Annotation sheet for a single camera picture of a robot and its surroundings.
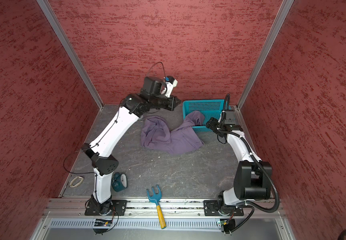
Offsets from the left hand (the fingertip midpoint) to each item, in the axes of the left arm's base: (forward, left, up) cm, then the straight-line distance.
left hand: (180, 105), depth 72 cm
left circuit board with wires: (-45, +38, -39) cm, 71 cm away
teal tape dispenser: (-28, +31, -28) cm, 51 cm away
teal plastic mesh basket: (+37, -28, -40) cm, 62 cm away
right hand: (+2, -18, -21) cm, 28 cm away
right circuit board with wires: (-45, -25, -36) cm, 63 cm away
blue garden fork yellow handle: (-35, +12, -34) cm, 50 cm away
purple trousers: (+5, +16, -34) cm, 38 cm away
